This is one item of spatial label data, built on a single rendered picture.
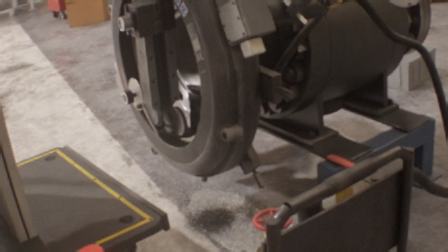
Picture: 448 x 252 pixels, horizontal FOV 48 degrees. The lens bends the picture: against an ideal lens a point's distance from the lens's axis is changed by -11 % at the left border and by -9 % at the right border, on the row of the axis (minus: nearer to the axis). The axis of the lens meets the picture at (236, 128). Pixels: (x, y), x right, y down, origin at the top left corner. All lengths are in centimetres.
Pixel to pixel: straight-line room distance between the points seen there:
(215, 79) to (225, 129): 14
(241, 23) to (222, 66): 14
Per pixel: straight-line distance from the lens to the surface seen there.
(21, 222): 141
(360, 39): 180
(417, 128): 198
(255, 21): 129
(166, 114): 177
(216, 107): 142
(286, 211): 90
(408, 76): 304
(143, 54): 169
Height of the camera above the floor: 103
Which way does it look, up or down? 23 degrees down
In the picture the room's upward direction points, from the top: 6 degrees counter-clockwise
